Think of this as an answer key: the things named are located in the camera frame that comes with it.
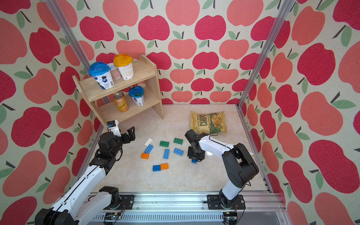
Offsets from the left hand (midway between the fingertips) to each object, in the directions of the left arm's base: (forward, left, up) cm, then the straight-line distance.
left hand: (128, 129), depth 80 cm
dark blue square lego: (-15, -16, -20) cm, 29 cm away
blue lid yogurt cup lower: (+20, -3, +11) cm, 23 cm away
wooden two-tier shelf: (+20, +3, +7) cm, 22 cm away
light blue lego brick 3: (-4, -29, -20) cm, 36 cm away
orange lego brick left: (-7, -7, -20) cm, 22 cm away
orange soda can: (+13, +5, +6) cm, 16 cm away
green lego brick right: (+5, -29, -19) cm, 35 cm away
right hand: (-9, -39, -20) cm, 45 cm away
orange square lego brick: (-14, -21, -20) cm, 32 cm away
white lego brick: (+4, -8, -20) cm, 22 cm away
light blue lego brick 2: (-5, -21, -20) cm, 30 cm away
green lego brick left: (+2, -20, -19) cm, 28 cm away
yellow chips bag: (+16, -55, -13) cm, 59 cm away
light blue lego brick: (-2, -9, -19) cm, 21 cm away
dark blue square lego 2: (-11, -39, -18) cm, 45 cm away
